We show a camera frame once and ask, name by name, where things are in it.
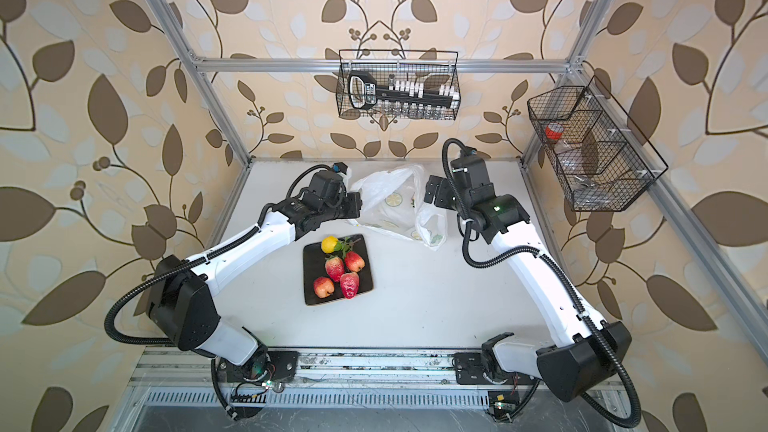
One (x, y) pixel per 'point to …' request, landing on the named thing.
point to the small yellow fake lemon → (328, 244)
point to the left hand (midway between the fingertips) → (366, 199)
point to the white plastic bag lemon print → (392, 200)
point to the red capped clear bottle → (553, 132)
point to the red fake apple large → (323, 287)
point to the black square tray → (314, 267)
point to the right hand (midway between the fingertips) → (444, 191)
